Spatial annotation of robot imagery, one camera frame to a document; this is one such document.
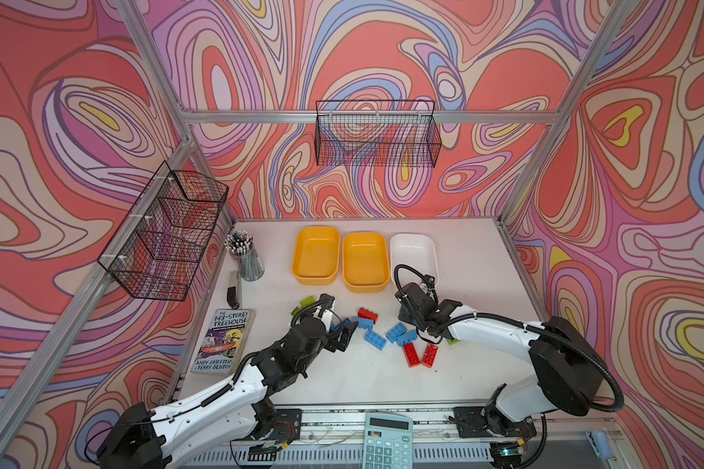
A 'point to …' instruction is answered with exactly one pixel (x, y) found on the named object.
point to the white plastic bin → (418, 250)
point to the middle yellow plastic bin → (366, 262)
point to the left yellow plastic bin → (316, 255)
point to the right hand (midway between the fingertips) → (410, 315)
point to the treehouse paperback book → (225, 342)
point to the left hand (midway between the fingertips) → (341, 315)
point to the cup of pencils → (241, 244)
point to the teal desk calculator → (387, 442)
